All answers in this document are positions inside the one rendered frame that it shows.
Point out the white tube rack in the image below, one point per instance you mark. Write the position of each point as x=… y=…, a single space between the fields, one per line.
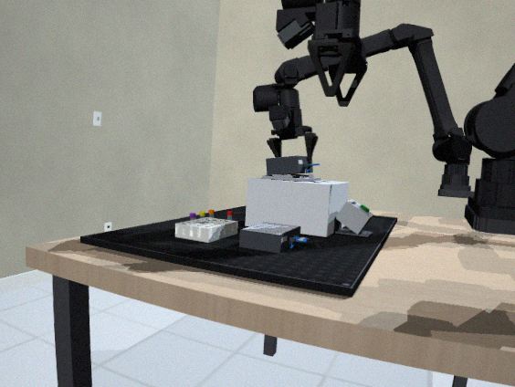
x=208 y=231

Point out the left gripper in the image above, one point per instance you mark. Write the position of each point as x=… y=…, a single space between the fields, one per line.
x=348 y=17

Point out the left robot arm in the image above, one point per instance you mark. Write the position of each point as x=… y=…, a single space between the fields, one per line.
x=489 y=125

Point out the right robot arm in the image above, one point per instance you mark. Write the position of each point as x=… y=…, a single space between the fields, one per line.
x=272 y=97

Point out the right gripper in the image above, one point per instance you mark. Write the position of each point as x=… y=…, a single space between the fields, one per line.
x=293 y=133

